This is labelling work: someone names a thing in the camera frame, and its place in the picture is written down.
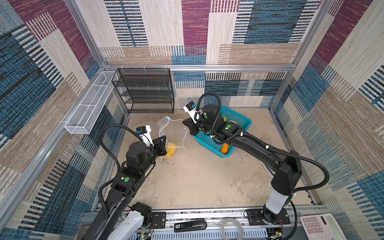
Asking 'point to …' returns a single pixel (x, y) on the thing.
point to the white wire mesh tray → (83, 118)
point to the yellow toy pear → (171, 148)
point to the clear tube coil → (238, 224)
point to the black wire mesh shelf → (147, 90)
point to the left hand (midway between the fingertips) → (167, 135)
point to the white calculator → (322, 227)
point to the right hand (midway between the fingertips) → (184, 123)
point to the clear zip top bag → (175, 132)
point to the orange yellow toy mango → (225, 148)
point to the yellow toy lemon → (168, 156)
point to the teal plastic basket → (226, 114)
